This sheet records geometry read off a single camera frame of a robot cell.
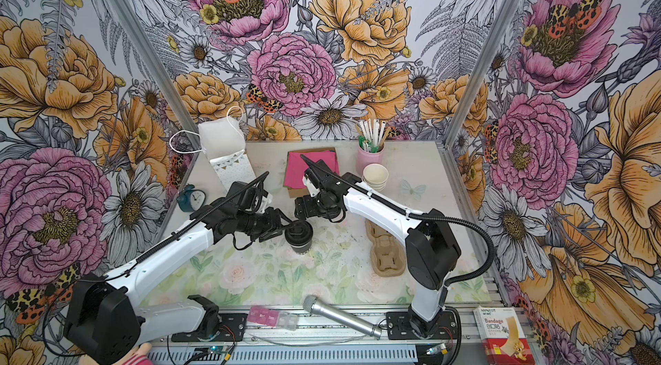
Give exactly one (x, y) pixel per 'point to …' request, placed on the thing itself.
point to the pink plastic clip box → (281, 319)
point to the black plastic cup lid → (299, 232)
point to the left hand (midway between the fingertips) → (286, 234)
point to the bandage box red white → (503, 337)
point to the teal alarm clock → (190, 200)
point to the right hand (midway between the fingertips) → (308, 218)
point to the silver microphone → (311, 304)
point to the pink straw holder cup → (366, 158)
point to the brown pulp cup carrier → (387, 251)
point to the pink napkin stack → (296, 166)
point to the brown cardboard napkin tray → (294, 193)
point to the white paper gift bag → (224, 140)
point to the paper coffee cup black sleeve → (301, 250)
